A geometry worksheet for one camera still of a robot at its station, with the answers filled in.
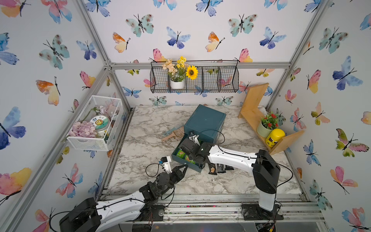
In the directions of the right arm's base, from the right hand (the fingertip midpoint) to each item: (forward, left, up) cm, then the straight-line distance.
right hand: (195, 147), depth 85 cm
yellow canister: (+6, -45, +5) cm, 46 cm away
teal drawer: (-14, -1, +4) cm, 14 cm away
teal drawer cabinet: (+11, -6, +10) cm, 16 cm away
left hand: (-12, +2, +1) cm, 12 cm away
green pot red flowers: (+14, -42, +7) cm, 45 cm away
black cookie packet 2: (-8, -11, -11) cm, 17 cm away
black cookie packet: (-8, -16, -10) cm, 20 cm away
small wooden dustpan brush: (+18, +13, -10) cm, 24 cm away
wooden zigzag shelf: (+30, -40, -3) cm, 50 cm away
